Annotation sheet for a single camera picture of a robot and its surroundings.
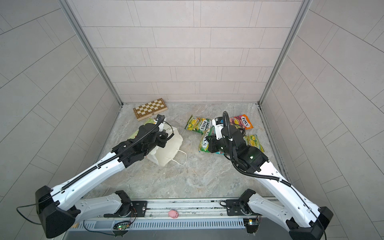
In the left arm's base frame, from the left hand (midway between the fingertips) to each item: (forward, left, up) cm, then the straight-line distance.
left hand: (169, 129), depth 74 cm
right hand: (-7, -18, +3) cm, 19 cm away
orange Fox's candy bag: (+22, -45, -22) cm, 55 cm away
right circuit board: (-38, -40, -22) cm, 59 cm away
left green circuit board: (-38, +18, -18) cm, 46 cm away
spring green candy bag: (-9, -17, 0) cm, 19 cm away
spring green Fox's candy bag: (+16, -16, -19) cm, 30 cm away
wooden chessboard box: (+29, +25, -20) cm, 43 cm away
